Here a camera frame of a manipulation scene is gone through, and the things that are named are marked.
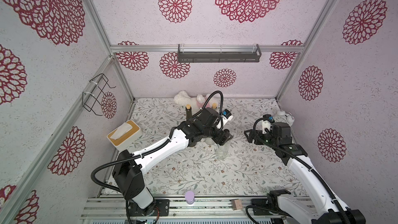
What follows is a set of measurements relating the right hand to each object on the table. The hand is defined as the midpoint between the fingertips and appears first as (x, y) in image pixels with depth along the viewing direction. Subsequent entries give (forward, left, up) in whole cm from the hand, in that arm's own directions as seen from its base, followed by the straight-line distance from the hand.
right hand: (251, 130), depth 81 cm
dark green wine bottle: (+2, +32, +11) cm, 34 cm away
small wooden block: (-31, +9, -15) cm, 36 cm away
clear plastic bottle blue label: (-3, +14, -17) cm, 23 cm away
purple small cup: (-31, +31, -8) cm, 44 cm away
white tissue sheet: (+7, +76, -11) cm, 77 cm away
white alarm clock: (+17, -25, -9) cm, 31 cm away
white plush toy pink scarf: (+30, +39, -7) cm, 49 cm away
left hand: (-5, +14, +4) cm, 15 cm away
